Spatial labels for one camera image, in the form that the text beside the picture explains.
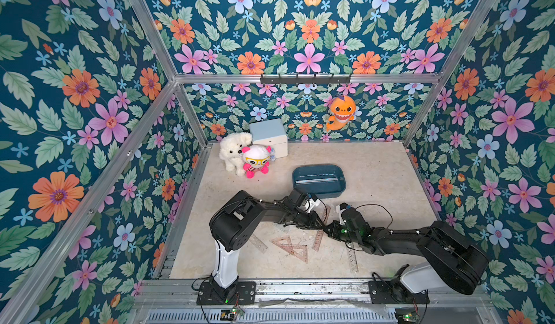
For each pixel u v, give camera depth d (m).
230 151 0.93
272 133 1.02
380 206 0.81
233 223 0.51
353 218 0.70
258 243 0.86
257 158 0.94
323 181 1.05
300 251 0.84
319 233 0.88
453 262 0.43
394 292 0.65
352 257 0.82
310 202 0.88
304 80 0.93
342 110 0.98
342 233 0.77
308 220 0.82
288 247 0.84
